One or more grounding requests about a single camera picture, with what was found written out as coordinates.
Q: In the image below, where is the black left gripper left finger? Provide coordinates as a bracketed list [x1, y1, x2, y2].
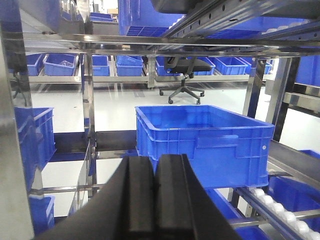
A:
[34, 156, 156, 240]

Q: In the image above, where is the black office chair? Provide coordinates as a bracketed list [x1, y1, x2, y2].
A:
[159, 56, 214, 105]

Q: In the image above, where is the blue ribbed plastic crate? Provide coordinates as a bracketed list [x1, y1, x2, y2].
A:
[134, 104, 276, 190]

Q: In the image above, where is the grey metal tray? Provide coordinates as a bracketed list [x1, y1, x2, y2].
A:
[149, 0, 201, 15]

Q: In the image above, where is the large blue plastic bin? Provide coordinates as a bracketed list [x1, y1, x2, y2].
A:
[117, 0, 187, 38]

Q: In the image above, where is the row of blue bins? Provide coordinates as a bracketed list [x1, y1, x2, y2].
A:
[26, 53, 274, 77]

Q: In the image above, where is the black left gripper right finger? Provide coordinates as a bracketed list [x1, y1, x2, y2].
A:
[154, 153, 243, 240]

